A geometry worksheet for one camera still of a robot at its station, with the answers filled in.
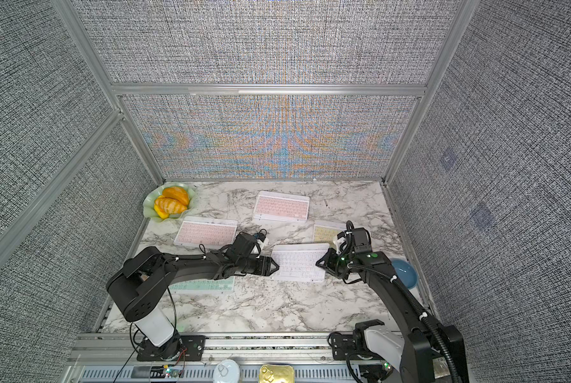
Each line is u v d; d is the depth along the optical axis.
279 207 1.06
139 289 0.46
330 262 0.72
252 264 0.77
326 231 1.00
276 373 0.66
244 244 0.72
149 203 1.04
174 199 1.02
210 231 1.01
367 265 0.57
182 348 0.72
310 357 0.73
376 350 0.60
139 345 0.73
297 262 0.86
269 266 0.80
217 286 0.86
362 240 0.66
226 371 0.65
